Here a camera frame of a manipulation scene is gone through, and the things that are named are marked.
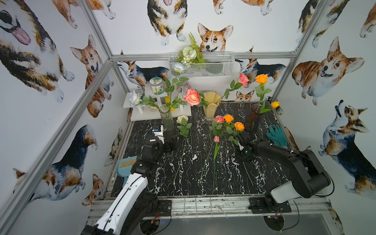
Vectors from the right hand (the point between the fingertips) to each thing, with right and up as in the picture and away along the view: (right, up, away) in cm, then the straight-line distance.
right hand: (242, 156), depth 91 cm
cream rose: (-38, +14, +11) cm, 42 cm away
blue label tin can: (-64, +40, +5) cm, 76 cm away
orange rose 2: (+1, +17, +10) cm, 20 cm away
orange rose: (+10, +40, -3) cm, 41 cm away
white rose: (-60, +33, -15) cm, 70 cm away
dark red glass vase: (+10, +21, +9) cm, 24 cm away
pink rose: (-2, +45, -7) cm, 46 cm away
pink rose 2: (-16, +15, +13) cm, 26 cm away
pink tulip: (-15, +9, +7) cm, 19 cm away
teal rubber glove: (+27, +11, +10) cm, 31 cm away
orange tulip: (+14, +31, -11) cm, 35 cm away
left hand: (-44, +15, -11) cm, 48 cm away
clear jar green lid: (-53, +44, -1) cm, 69 cm away
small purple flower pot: (-35, +45, +6) cm, 57 cm away
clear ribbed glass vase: (-48, +24, +4) cm, 54 cm away
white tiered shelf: (-67, +31, +26) cm, 78 cm away
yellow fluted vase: (-17, +36, +10) cm, 41 cm away
